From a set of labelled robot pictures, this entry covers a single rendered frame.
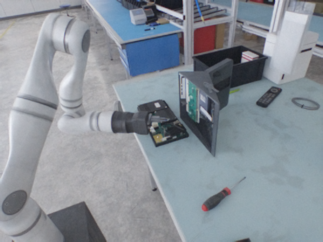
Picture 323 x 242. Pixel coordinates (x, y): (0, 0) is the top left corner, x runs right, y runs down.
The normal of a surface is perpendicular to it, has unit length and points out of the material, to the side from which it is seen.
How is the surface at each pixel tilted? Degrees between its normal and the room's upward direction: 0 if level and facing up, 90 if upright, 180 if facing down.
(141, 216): 0
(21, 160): 74
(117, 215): 0
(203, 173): 0
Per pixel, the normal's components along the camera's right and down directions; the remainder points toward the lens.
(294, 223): -0.08, -0.79
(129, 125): -0.03, 0.62
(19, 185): 0.91, 0.11
